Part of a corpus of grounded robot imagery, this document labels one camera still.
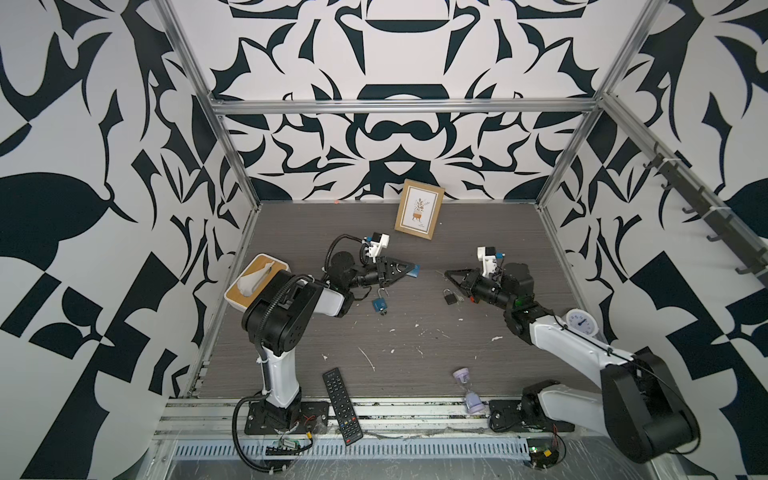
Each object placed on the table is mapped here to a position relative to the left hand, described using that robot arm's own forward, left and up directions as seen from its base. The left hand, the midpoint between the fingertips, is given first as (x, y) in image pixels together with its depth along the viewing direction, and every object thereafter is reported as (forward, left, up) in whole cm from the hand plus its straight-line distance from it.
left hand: (416, 263), depth 79 cm
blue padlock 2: (-1, +10, -20) cm, 22 cm away
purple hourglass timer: (-29, -13, -19) cm, 36 cm away
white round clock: (-10, -48, -18) cm, 53 cm away
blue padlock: (-1, 0, -2) cm, 2 cm away
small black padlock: (+1, -12, -21) cm, 24 cm away
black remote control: (-33, +18, -19) cm, 42 cm away
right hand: (-2, -8, -3) cm, 9 cm away
